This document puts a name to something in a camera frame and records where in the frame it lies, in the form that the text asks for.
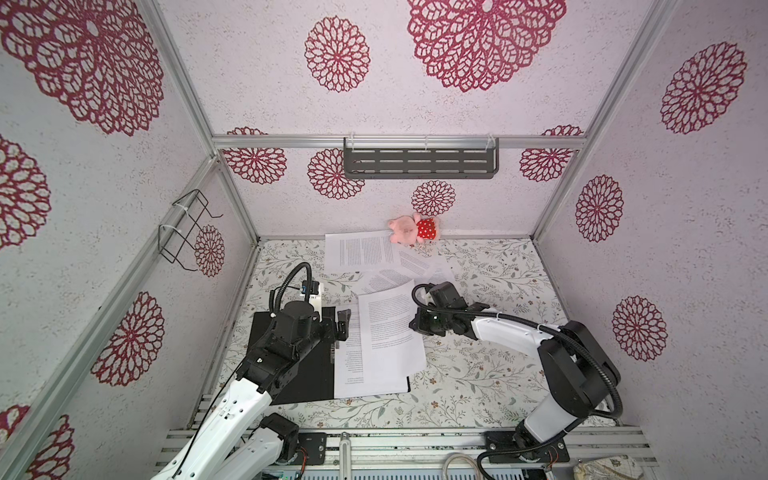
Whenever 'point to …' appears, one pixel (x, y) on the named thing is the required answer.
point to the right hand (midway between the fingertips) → (406, 320)
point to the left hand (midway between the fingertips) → (332, 316)
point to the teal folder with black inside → (317, 381)
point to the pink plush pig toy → (412, 229)
